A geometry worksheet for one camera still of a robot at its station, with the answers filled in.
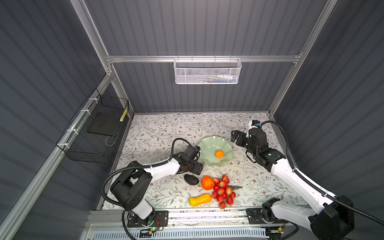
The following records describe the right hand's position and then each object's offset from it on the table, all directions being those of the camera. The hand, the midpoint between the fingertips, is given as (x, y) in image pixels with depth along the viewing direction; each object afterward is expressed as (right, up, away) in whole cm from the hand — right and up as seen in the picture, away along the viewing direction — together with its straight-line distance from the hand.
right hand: (240, 134), depth 80 cm
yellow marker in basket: (-64, +11, +2) cm, 65 cm away
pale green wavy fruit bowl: (-11, -12, +17) cm, 24 cm away
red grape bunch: (-10, -30, -3) cm, 32 cm away
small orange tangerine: (-9, -13, +13) cm, 20 cm away
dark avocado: (-27, -25, +2) cm, 37 cm away
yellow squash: (-24, -34, -5) cm, 42 cm away
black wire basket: (-75, 0, -8) cm, 75 cm away
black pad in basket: (-71, +6, -3) cm, 72 cm away
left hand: (-23, -20, +9) cm, 31 cm away
